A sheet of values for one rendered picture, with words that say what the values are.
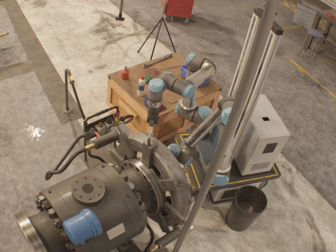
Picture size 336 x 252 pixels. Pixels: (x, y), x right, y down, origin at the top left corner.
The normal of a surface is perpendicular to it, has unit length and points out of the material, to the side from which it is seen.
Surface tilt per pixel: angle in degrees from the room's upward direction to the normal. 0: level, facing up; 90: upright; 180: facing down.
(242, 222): 93
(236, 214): 93
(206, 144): 0
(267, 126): 0
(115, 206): 33
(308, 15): 90
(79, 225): 19
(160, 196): 60
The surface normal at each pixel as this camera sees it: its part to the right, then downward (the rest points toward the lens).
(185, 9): 0.07, 0.68
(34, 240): 0.40, -0.43
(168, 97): 0.15, -0.73
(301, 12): -0.44, 0.55
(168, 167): -0.08, -0.18
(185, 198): 0.64, 0.13
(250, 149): -0.96, 0.05
